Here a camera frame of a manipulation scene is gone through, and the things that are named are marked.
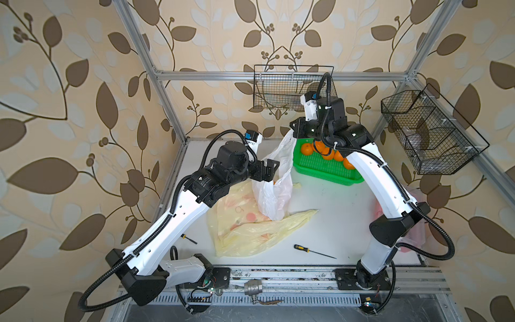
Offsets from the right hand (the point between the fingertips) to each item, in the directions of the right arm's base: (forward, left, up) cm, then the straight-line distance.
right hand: (290, 124), depth 71 cm
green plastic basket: (+1, -23, -31) cm, 39 cm away
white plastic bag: (-20, +7, -18) cm, 28 cm away
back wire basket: (+32, +1, -4) cm, 32 cm away
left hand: (-13, +10, -3) cm, 16 cm away
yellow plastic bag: (-22, +21, -37) cm, 48 cm away
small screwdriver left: (-26, +45, -39) cm, 65 cm away
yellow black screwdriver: (-33, -7, -39) cm, 51 cm away
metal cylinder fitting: (-45, +15, -35) cm, 59 cm away
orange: (+20, -15, -36) cm, 43 cm away
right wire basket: (-2, -55, -6) cm, 55 cm away
